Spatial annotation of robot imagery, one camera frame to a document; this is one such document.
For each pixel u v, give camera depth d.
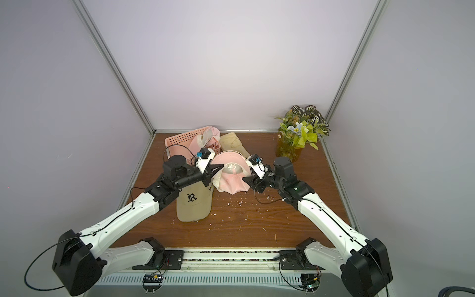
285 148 1.00
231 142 1.14
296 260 0.72
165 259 0.68
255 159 0.63
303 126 0.90
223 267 0.73
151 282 0.72
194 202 0.85
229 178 0.85
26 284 0.38
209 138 1.09
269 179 0.64
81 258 0.38
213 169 0.68
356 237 0.41
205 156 0.61
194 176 0.63
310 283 0.70
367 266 0.37
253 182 0.66
